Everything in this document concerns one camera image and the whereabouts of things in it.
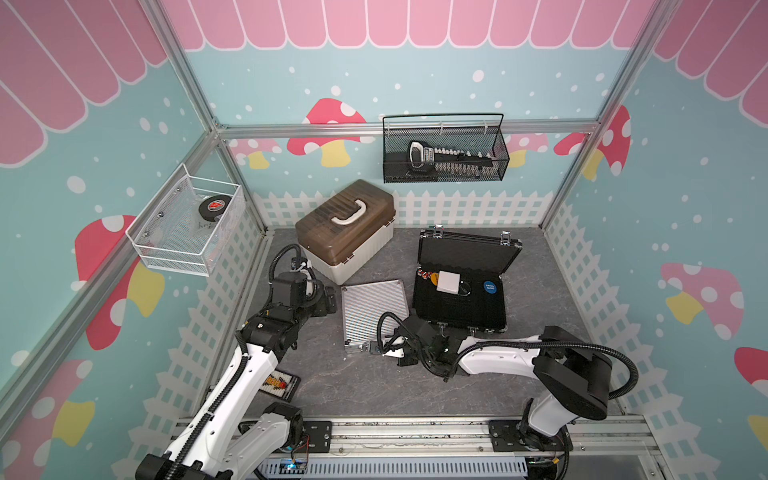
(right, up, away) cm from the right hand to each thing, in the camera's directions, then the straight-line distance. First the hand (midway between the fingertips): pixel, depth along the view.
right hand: (390, 335), depth 86 cm
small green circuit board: (-23, -28, -14) cm, 39 cm away
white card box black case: (+19, +14, +14) cm, 28 cm away
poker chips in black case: (+15, +16, +16) cm, 27 cm away
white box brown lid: (-14, +32, +9) cm, 36 cm away
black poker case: (+27, +23, +7) cm, 36 cm away
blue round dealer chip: (+33, +13, +14) cm, 38 cm away
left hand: (-19, +12, -7) cm, 24 cm away
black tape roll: (-47, +36, -7) cm, 60 cm away
